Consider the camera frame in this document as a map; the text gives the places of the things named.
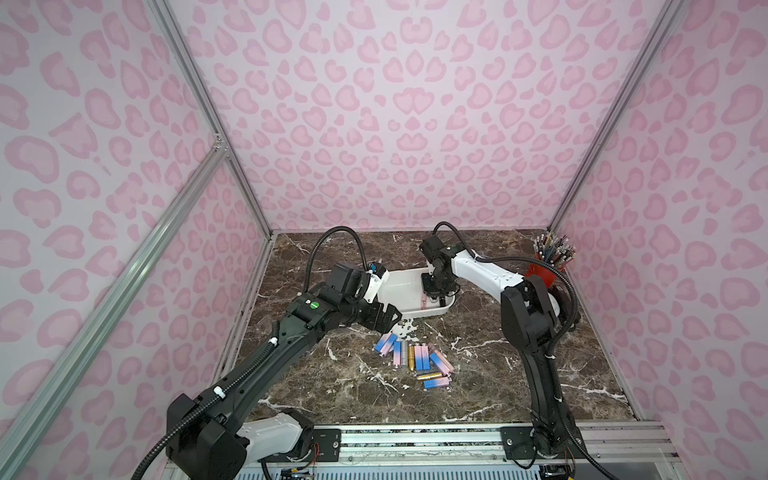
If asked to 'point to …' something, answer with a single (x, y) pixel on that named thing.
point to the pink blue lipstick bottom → (436, 383)
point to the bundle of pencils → (555, 249)
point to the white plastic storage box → (404, 290)
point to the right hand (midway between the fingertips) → (432, 291)
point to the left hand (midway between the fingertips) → (389, 308)
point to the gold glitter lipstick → (411, 357)
